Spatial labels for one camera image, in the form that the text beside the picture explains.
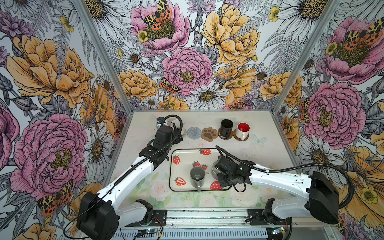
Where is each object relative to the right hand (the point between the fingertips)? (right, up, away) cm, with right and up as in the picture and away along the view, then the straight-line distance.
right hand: (224, 185), depth 79 cm
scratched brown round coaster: (+4, +22, +26) cm, 34 cm away
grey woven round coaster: (-16, +26, +29) cm, 42 cm away
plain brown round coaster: (+14, +22, +25) cm, 36 cm away
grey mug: (-14, +3, +6) cm, 15 cm away
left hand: (-27, +26, +3) cm, 38 cm away
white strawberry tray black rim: (-23, +9, +15) cm, 29 cm away
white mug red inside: (+16, +28, +22) cm, 39 cm away
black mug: (+5, +29, +21) cm, 36 cm away
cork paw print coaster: (-5, +25, +29) cm, 39 cm away
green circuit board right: (+23, -19, -8) cm, 30 cm away
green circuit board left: (-36, -18, -8) cm, 41 cm away
